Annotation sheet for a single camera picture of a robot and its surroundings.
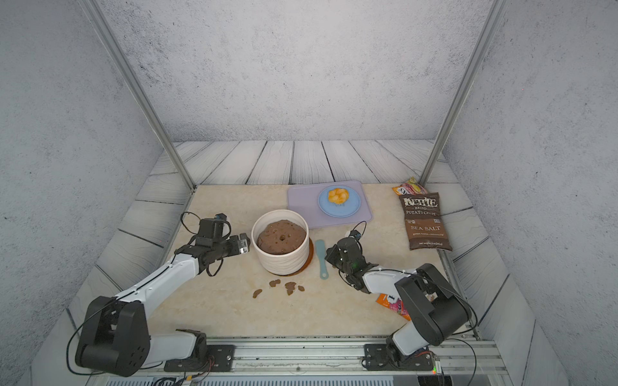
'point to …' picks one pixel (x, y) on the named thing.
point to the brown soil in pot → (280, 237)
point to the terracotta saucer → (309, 261)
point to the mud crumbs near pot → (290, 285)
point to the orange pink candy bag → (393, 303)
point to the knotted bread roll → (338, 195)
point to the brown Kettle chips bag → (424, 225)
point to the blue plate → (339, 211)
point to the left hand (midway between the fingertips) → (243, 241)
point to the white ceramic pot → (281, 264)
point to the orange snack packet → (410, 187)
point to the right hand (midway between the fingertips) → (326, 249)
